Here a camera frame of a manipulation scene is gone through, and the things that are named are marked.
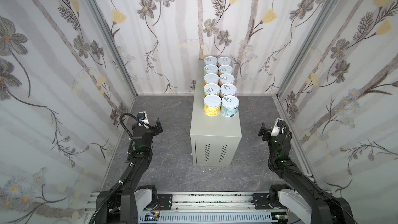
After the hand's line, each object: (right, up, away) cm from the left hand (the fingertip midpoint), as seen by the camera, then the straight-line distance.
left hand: (146, 115), depth 82 cm
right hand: (+67, -4, -1) cm, 68 cm away
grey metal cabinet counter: (+36, -10, -19) cm, 42 cm away
